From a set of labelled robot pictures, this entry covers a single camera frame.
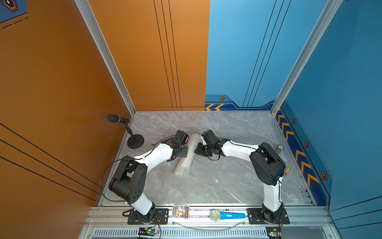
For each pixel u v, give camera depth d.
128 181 0.45
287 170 0.83
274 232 0.71
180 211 0.74
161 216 0.73
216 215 0.70
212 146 0.74
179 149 0.68
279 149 0.92
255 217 0.72
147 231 0.71
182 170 0.83
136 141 1.00
